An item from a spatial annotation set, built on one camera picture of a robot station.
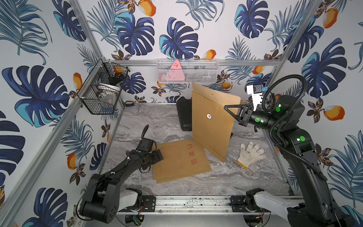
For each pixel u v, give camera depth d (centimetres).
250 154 92
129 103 121
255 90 47
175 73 90
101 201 41
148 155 68
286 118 40
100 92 85
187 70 92
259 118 47
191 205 76
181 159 92
